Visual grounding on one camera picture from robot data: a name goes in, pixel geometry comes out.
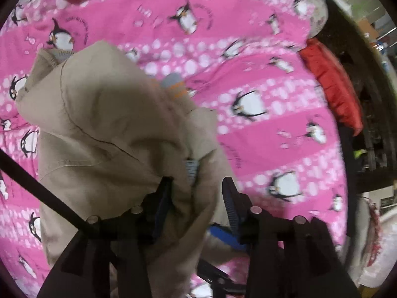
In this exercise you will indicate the red pillow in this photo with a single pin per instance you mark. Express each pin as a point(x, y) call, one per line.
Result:
point(335, 82)

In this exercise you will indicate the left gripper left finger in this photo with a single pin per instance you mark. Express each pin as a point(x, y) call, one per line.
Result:
point(83, 268)

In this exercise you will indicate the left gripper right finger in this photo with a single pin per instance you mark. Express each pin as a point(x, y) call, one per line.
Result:
point(288, 257)

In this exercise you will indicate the pink penguin blanket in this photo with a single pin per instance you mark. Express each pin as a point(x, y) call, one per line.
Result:
point(239, 58)

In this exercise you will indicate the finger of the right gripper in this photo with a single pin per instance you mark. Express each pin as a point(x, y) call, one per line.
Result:
point(220, 283)
point(225, 235)

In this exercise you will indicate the beige jacket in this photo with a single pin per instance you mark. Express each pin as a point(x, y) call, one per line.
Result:
point(109, 133)

